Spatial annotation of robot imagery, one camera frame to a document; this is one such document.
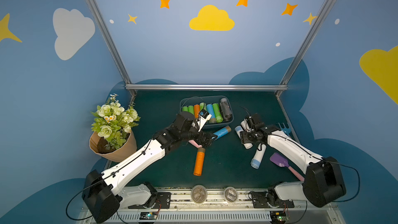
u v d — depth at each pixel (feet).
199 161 2.82
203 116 2.06
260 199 2.46
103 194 1.22
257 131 2.12
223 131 3.15
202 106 3.54
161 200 2.44
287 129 3.30
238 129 3.19
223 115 3.41
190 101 3.66
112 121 2.30
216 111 3.50
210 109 3.51
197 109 3.52
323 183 1.39
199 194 2.35
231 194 2.35
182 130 1.82
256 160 2.76
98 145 2.59
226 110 3.34
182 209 2.40
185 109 3.50
